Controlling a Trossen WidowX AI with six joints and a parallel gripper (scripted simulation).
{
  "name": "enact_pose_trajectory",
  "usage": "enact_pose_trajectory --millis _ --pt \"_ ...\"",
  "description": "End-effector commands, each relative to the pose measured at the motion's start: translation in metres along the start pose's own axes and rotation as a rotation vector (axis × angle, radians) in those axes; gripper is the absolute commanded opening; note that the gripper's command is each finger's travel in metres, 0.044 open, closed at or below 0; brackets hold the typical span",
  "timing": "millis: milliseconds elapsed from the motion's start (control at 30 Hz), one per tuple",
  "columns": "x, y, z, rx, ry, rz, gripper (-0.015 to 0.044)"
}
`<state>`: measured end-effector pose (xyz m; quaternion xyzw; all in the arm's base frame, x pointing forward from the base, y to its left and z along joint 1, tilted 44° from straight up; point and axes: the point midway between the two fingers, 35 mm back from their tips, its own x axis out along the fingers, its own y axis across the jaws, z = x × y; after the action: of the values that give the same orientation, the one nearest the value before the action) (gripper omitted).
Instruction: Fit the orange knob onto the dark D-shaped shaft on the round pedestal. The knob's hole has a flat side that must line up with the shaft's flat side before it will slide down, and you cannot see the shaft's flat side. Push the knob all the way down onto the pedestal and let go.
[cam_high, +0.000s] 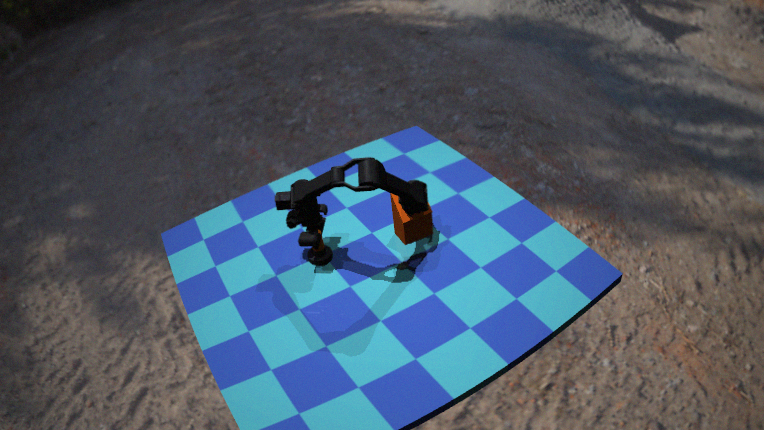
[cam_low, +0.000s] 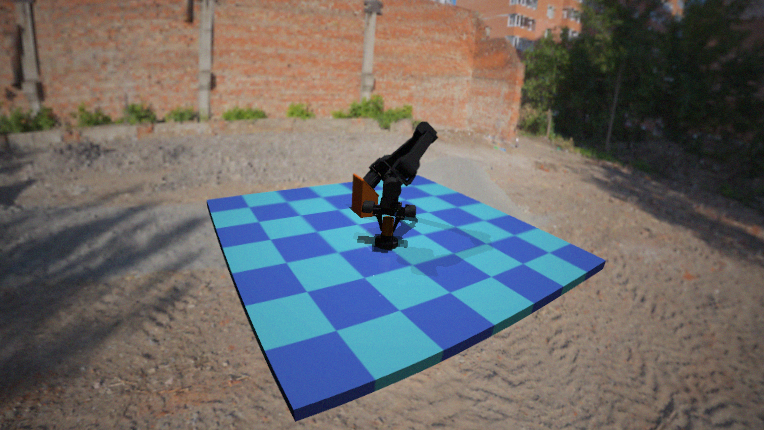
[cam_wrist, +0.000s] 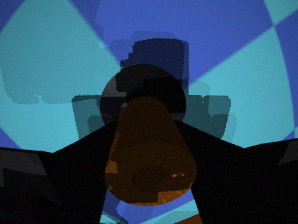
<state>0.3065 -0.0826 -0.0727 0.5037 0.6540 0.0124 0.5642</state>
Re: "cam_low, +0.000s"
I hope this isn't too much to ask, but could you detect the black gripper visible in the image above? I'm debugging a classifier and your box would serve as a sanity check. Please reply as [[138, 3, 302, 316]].
[[362, 200, 416, 232]]

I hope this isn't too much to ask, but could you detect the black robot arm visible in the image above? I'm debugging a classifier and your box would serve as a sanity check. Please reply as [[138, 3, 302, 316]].
[[362, 121, 438, 216]]

